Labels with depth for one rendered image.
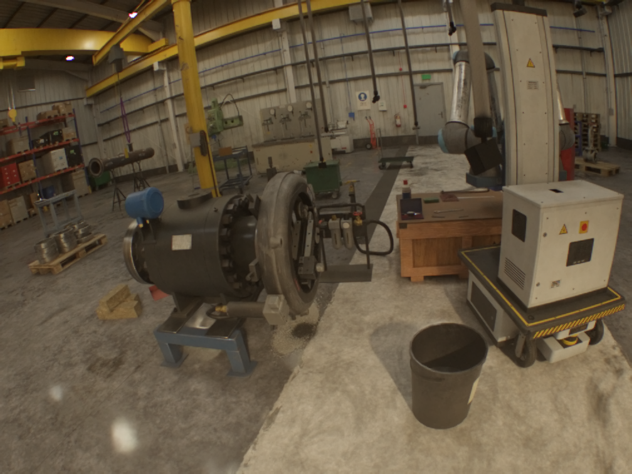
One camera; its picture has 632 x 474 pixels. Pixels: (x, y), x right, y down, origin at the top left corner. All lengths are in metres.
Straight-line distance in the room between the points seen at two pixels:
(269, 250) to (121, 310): 1.76
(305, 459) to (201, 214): 1.27
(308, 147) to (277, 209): 6.27
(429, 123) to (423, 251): 9.91
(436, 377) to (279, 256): 0.80
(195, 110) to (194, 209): 3.56
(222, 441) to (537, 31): 2.53
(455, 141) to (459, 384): 1.25
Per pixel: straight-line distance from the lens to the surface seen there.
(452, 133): 1.94
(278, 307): 1.45
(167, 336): 2.00
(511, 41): 1.87
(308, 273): 1.61
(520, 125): 1.85
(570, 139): 2.31
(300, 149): 7.81
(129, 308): 2.85
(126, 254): 2.14
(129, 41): 16.04
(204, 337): 1.83
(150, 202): 1.78
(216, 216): 1.70
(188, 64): 5.40
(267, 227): 1.44
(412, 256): 2.43
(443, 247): 2.45
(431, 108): 12.14
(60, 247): 5.52
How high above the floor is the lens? 1.22
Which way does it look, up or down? 20 degrees down
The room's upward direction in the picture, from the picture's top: 8 degrees counter-clockwise
